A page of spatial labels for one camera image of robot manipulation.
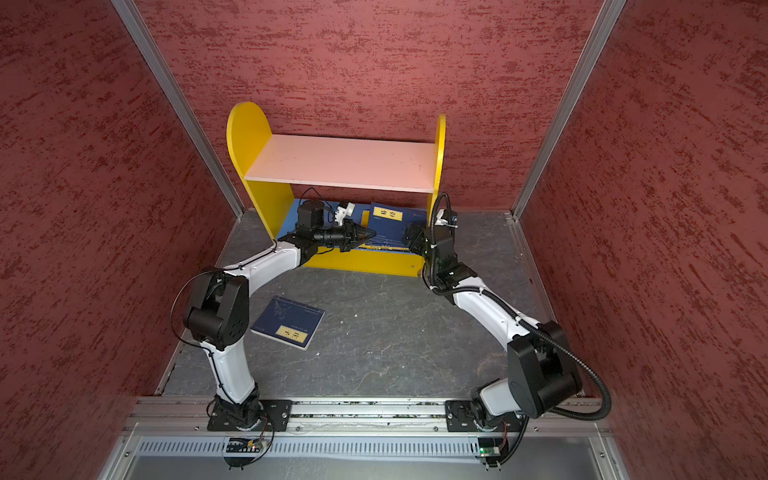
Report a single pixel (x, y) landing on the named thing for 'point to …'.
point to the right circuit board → (490, 446)
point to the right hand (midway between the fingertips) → (415, 235)
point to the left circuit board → (245, 445)
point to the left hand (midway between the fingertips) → (376, 239)
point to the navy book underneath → (390, 223)
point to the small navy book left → (288, 322)
